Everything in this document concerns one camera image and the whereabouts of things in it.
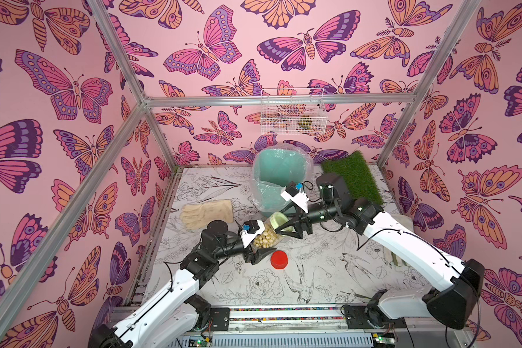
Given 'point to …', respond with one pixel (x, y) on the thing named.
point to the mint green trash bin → (273, 169)
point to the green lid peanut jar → (269, 238)
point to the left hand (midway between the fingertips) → (269, 235)
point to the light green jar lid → (278, 219)
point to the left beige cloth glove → (196, 215)
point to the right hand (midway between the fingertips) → (281, 218)
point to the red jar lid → (279, 259)
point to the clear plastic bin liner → (296, 147)
